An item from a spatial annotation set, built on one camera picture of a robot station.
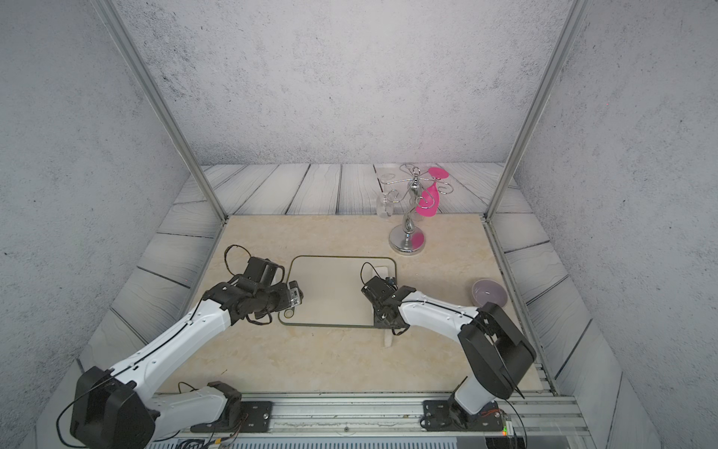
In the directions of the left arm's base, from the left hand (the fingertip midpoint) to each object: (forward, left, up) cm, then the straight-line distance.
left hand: (296, 299), depth 82 cm
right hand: (-3, -27, -9) cm, 29 cm away
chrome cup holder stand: (+32, -38, -10) cm, 50 cm away
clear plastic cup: (+40, -28, -2) cm, 49 cm away
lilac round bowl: (+6, -61, -8) cm, 62 cm away
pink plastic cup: (+33, -43, +7) cm, 54 cm away
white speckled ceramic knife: (-7, -27, -9) cm, 29 cm away
